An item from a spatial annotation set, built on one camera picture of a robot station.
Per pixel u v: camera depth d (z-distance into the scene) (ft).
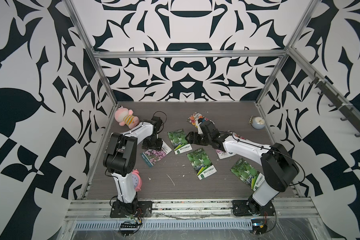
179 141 3.23
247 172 2.78
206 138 2.26
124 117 3.36
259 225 2.34
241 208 2.44
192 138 2.60
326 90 2.13
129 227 2.39
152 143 2.73
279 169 1.51
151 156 3.00
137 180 2.66
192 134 2.61
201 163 2.92
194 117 3.66
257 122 3.41
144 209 2.41
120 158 1.64
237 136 3.32
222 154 3.03
